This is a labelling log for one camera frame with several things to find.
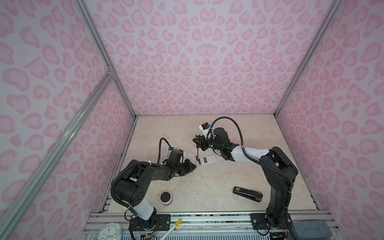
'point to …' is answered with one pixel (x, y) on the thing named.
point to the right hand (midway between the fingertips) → (195, 138)
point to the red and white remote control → (206, 160)
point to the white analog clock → (111, 231)
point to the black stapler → (252, 195)
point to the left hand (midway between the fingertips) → (197, 165)
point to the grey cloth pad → (312, 230)
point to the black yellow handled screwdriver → (197, 135)
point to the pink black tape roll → (166, 198)
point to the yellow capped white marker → (171, 229)
